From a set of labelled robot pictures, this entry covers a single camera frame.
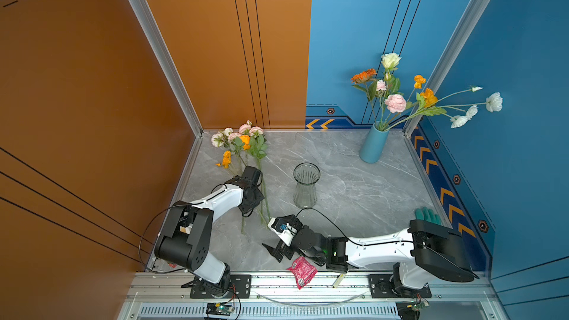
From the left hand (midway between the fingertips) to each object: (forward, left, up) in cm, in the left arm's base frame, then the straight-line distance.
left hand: (258, 198), depth 93 cm
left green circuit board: (-38, +9, -2) cm, 39 cm away
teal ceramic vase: (+21, -51, +13) cm, 57 cm away
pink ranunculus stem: (+24, -52, +32) cm, 66 cm away
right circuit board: (-38, -53, -2) cm, 65 cm away
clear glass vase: (+2, -19, +16) cm, 25 cm away
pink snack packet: (-27, -19, 0) cm, 33 cm away
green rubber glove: (-7, -68, +2) cm, 69 cm away
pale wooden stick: (-30, -31, -1) cm, 43 cm away
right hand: (-18, -7, +11) cm, 22 cm away
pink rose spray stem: (+31, +10, +2) cm, 33 cm away
